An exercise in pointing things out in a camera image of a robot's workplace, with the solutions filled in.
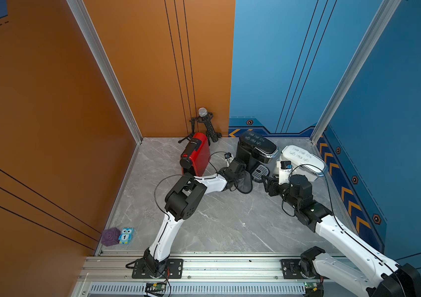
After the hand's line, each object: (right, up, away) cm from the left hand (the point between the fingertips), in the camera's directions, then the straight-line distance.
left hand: (243, 166), depth 102 cm
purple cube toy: (-60, -28, -24) cm, 70 cm away
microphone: (-22, +28, -2) cm, 36 cm away
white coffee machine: (+23, +3, -22) cm, 32 cm away
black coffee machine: (+4, +8, -17) cm, 19 cm away
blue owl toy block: (-54, -29, -21) cm, 65 cm away
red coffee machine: (-25, +4, -11) cm, 28 cm away
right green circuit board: (+23, -45, -29) cm, 58 cm away
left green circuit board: (-38, -45, -30) cm, 66 cm away
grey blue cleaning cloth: (0, -9, -5) cm, 10 cm away
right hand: (+7, -2, -22) cm, 23 cm away
